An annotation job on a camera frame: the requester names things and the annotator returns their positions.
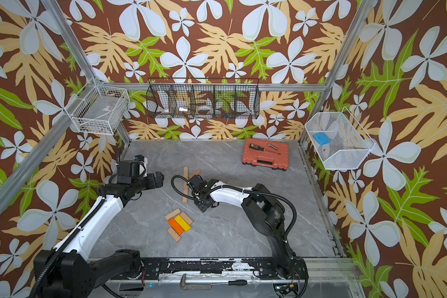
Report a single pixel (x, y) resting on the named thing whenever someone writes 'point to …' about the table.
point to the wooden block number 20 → (185, 172)
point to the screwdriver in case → (259, 148)
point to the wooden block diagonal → (197, 172)
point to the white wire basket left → (98, 108)
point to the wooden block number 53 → (172, 214)
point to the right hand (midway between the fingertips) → (203, 202)
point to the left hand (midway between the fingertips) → (155, 175)
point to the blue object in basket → (321, 138)
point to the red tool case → (272, 154)
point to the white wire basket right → (349, 143)
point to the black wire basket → (203, 98)
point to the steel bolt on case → (269, 144)
